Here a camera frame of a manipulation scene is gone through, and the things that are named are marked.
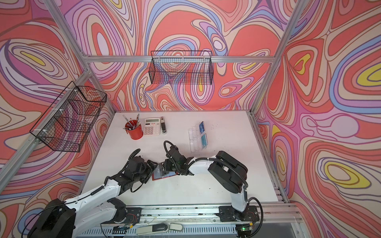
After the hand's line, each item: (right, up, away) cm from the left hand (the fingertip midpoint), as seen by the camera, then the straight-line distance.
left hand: (159, 168), depth 86 cm
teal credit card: (+27, +16, +5) cm, 32 cm away
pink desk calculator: (-10, +25, +22) cm, 35 cm away
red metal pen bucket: (-18, +23, +7) cm, 30 cm away
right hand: (+3, -2, +3) cm, 5 cm away
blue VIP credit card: (+26, +24, +12) cm, 38 cm away
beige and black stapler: (-1, +26, +19) cm, 32 cm away
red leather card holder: (0, -3, +1) cm, 3 cm away
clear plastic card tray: (+22, +16, +15) cm, 31 cm away
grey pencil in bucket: (-24, +28, +13) cm, 39 cm away
